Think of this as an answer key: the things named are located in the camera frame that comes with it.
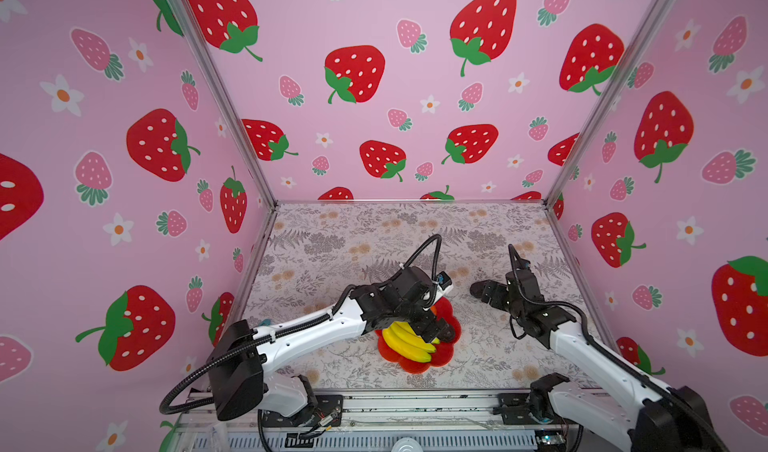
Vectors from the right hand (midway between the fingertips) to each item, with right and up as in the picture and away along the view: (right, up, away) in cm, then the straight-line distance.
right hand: (494, 288), depth 86 cm
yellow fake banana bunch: (-27, -13, -3) cm, 30 cm away
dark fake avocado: (-2, -2, +10) cm, 10 cm away
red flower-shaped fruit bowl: (-15, -16, -5) cm, 23 cm away
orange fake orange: (-18, -6, 0) cm, 19 cm away
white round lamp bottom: (-26, -30, -21) cm, 46 cm away
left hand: (-18, -4, -12) cm, 22 cm away
